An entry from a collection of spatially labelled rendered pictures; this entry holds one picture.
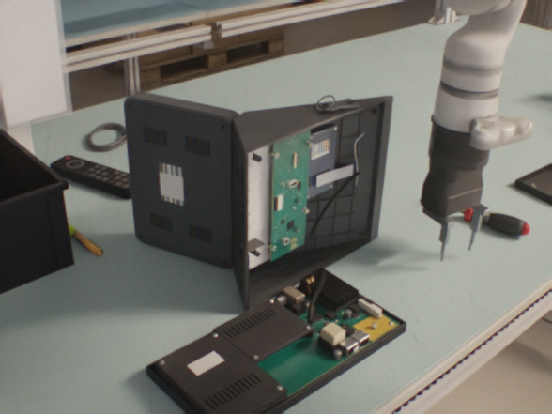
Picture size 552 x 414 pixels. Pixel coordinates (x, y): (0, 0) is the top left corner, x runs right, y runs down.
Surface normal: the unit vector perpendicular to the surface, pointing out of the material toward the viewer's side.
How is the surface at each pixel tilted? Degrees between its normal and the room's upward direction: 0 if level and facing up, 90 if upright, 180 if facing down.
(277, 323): 0
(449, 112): 90
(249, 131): 0
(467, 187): 87
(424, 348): 0
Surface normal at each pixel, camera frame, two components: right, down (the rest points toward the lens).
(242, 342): 0.03, -0.86
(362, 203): 0.36, 0.48
